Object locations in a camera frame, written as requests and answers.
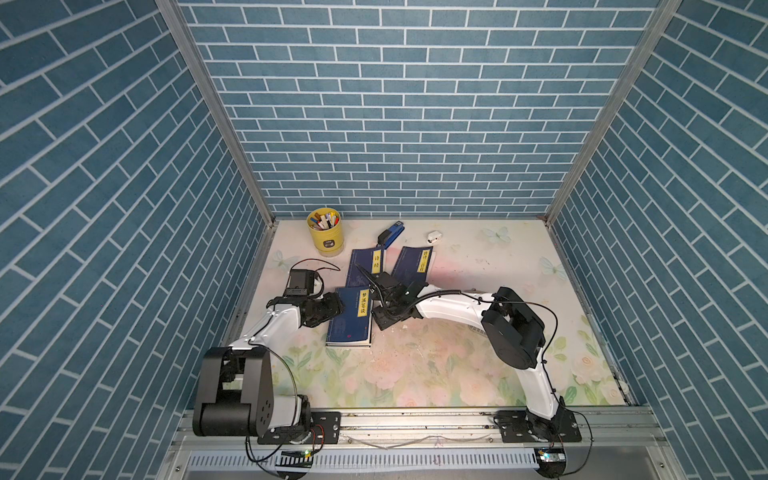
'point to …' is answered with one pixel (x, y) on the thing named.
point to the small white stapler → (434, 236)
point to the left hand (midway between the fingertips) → (344, 307)
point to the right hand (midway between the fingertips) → (382, 317)
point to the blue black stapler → (389, 235)
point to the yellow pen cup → (325, 225)
